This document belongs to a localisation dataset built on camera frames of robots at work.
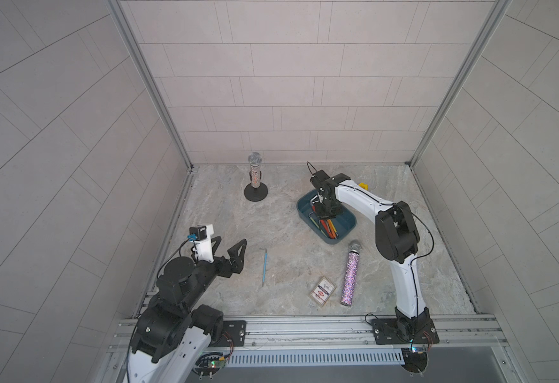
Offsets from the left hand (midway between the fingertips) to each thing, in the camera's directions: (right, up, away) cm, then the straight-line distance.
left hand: (238, 238), depth 65 cm
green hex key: (+23, +1, +31) cm, 39 cm away
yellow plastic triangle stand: (+48, +14, +43) cm, 66 cm away
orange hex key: (+31, -2, +28) cm, 42 cm away
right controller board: (+50, -35, +2) cm, 62 cm away
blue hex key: (+5, -15, +20) cm, 26 cm away
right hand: (+28, +2, +32) cm, 42 cm away
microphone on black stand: (-1, +11, +40) cm, 42 cm away
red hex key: (+28, -1, +28) cm, 40 cm away
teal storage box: (+37, -1, +31) cm, 48 cm away
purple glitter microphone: (+38, -8, +20) cm, 44 cm away
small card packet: (+25, -21, +12) cm, 35 cm away
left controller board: (-8, -35, 0) cm, 36 cm away
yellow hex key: (+32, -2, +29) cm, 43 cm away
